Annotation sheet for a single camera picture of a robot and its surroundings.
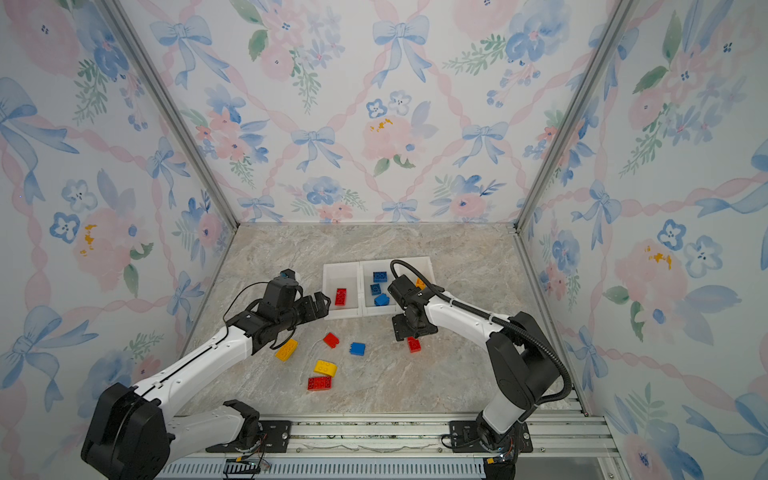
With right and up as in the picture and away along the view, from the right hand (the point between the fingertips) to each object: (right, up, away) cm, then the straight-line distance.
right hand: (408, 329), depth 89 cm
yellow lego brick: (-23, -10, -5) cm, 26 cm away
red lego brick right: (+2, -4, -1) cm, 5 cm away
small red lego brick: (-23, -4, +1) cm, 24 cm away
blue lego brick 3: (-8, +7, +9) cm, 14 cm away
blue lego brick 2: (-9, +14, +15) cm, 22 cm away
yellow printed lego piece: (+1, +16, -25) cm, 30 cm away
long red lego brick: (-21, +9, +9) cm, 25 cm away
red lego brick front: (-24, -13, -8) cm, 29 cm away
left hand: (-26, +9, -4) cm, 27 cm away
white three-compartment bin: (-14, +11, +5) cm, 19 cm away
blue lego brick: (-15, -6, +1) cm, 17 cm away
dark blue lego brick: (-10, +10, +11) cm, 19 cm away
